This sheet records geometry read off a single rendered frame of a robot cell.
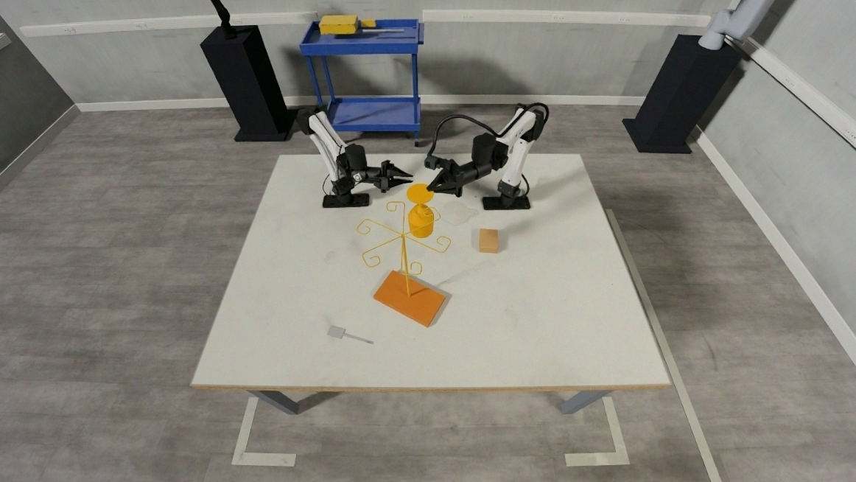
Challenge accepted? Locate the amber wine glass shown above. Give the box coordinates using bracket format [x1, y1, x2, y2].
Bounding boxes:
[407, 184, 434, 238]

